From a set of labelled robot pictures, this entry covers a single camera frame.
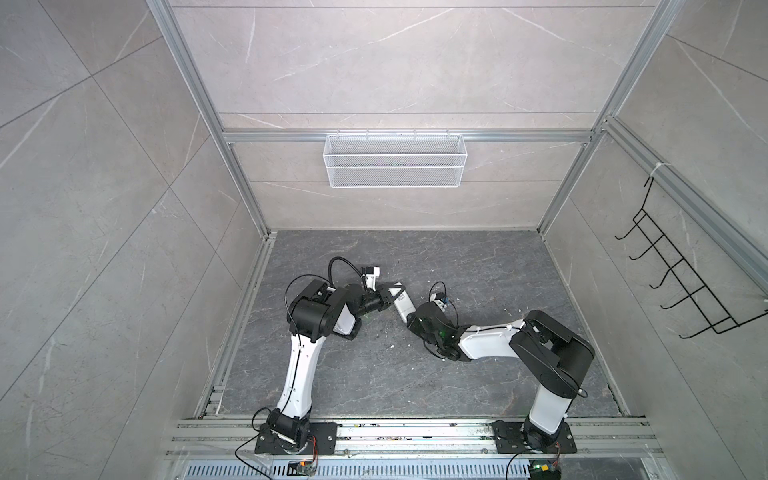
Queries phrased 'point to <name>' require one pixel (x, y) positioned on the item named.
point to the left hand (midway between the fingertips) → (407, 286)
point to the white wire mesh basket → (394, 161)
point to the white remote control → (402, 300)
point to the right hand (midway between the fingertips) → (405, 315)
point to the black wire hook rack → (699, 293)
